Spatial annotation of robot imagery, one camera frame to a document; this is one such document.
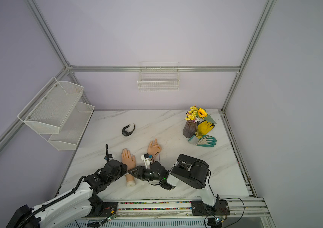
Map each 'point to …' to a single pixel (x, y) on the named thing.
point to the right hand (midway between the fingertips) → (130, 174)
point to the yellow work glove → (204, 127)
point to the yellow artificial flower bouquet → (195, 113)
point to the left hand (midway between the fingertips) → (127, 167)
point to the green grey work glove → (205, 140)
